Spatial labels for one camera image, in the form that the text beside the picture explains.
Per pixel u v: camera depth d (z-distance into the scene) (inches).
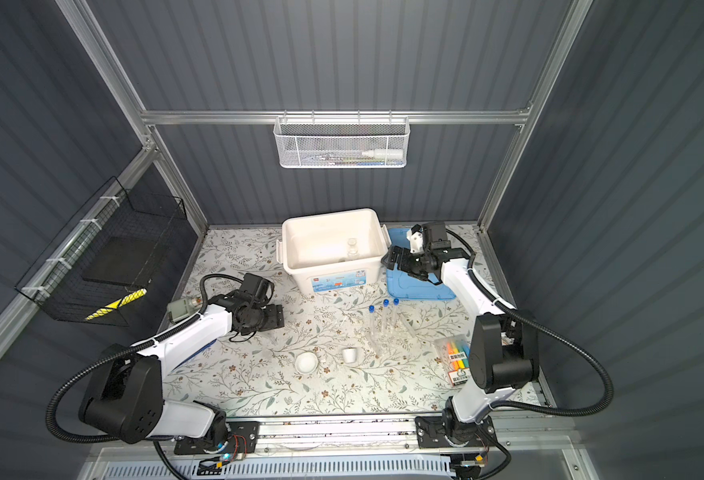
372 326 36.3
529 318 17.8
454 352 33.9
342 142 48.8
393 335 35.6
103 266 27.8
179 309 36.0
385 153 34.0
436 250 27.2
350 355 33.3
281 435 29.7
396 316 34.6
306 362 33.4
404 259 31.0
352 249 42.6
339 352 34.2
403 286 40.3
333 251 42.4
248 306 26.2
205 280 28.5
